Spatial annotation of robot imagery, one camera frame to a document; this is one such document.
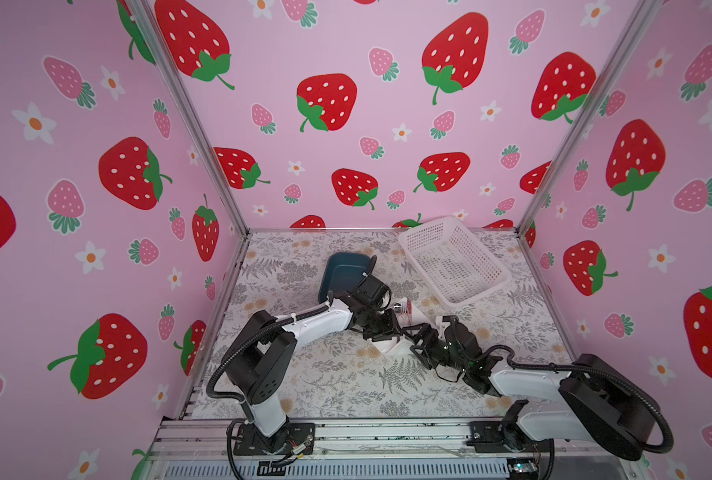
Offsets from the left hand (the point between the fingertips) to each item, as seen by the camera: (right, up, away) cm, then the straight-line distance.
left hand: (403, 334), depth 84 cm
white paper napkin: (+3, +3, +13) cm, 13 cm away
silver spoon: (0, +5, +13) cm, 14 cm away
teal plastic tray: (-19, +17, +23) cm, 35 cm away
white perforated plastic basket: (+22, +19, +26) cm, 39 cm away
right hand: (0, -1, -1) cm, 1 cm away
